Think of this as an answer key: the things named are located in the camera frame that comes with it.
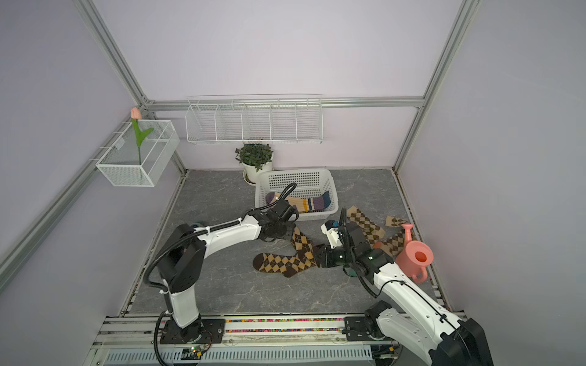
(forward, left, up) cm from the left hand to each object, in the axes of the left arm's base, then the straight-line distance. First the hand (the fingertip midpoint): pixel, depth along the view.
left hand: (289, 232), depth 90 cm
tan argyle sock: (-5, -44, -6) cm, 44 cm away
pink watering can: (-16, -43, +5) cm, 47 cm away
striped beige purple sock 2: (+16, -10, -4) cm, 19 cm away
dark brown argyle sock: (-5, -5, -4) cm, 8 cm away
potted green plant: (+33, +14, +11) cm, 37 cm away
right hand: (-12, -9, +6) cm, 16 cm away
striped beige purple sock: (+21, +7, -4) cm, 23 cm away
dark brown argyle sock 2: (-11, +2, -5) cm, 13 cm away
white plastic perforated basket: (+29, -11, -4) cm, 31 cm away
